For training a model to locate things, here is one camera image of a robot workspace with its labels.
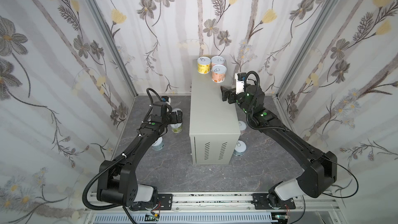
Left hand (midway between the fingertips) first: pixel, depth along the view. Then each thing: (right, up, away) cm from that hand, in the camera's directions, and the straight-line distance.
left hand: (172, 109), depth 86 cm
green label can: (+1, -12, +10) cm, 15 cm away
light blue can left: (-9, -21, +3) cm, 23 cm away
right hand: (+31, +14, -14) cm, 37 cm away
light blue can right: (+39, -22, 0) cm, 45 cm away
